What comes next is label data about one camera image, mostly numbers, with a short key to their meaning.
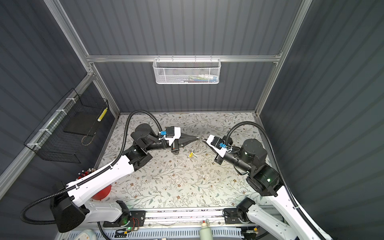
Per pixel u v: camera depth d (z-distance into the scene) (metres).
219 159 0.51
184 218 0.75
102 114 0.81
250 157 0.42
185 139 0.54
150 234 0.77
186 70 1.24
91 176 0.44
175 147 0.52
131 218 0.72
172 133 0.47
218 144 0.44
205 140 0.57
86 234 0.67
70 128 0.74
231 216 0.73
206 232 0.64
